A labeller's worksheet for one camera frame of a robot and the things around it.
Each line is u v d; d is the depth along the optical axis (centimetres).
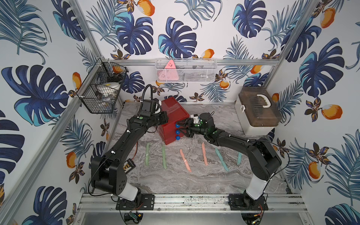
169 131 89
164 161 89
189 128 76
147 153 92
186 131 79
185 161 90
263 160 48
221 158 91
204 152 92
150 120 64
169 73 90
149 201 76
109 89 80
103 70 93
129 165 86
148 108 63
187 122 77
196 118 81
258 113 94
